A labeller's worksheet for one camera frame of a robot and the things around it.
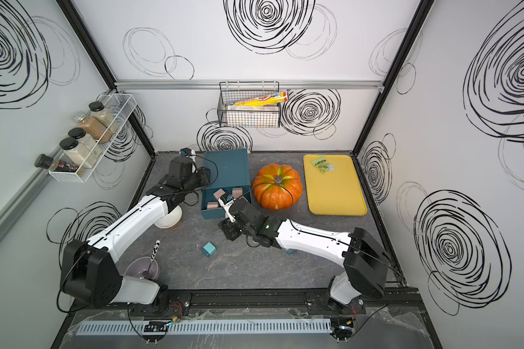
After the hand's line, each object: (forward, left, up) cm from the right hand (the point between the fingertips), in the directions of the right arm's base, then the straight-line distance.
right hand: (225, 221), depth 76 cm
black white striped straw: (-8, +24, -5) cm, 26 cm away
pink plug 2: (+6, +5, +1) cm, 8 cm away
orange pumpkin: (+19, -19, -5) cm, 27 cm away
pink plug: (+12, -3, +1) cm, 12 cm away
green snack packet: (+43, -43, -17) cm, 63 cm away
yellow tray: (+28, -47, -17) cm, 57 cm away
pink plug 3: (+11, +4, +1) cm, 12 cm away
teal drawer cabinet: (+18, +2, +6) cm, 19 cm away
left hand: (+19, +9, +5) cm, 21 cm away
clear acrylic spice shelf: (+50, +52, +14) cm, 73 cm away
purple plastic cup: (-13, +30, -13) cm, 35 cm away
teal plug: (-5, +8, -14) cm, 16 cm away
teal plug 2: (-5, -24, -15) cm, 29 cm away
